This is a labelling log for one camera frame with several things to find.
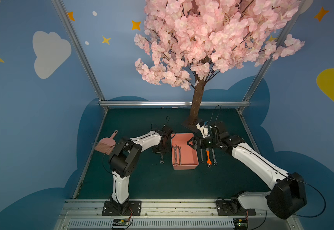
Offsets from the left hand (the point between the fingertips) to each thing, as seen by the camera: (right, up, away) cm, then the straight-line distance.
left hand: (163, 150), depth 95 cm
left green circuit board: (-21, -32, -24) cm, 45 cm away
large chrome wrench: (+8, +1, +3) cm, 9 cm away
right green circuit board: (+41, -34, -22) cm, 58 cm away
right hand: (+19, +8, -14) cm, 24 cm away
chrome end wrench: (-1, -5, -3) cm, 6 cm away
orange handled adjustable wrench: (+29, -7, -5) cm, 30 cm away
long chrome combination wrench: (+34, -7, -5) cm, 35 cm away
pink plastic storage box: (+14, -4, -2) cm, 15 cm away
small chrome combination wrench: (+25, -6, -4) cm, 27 cm away
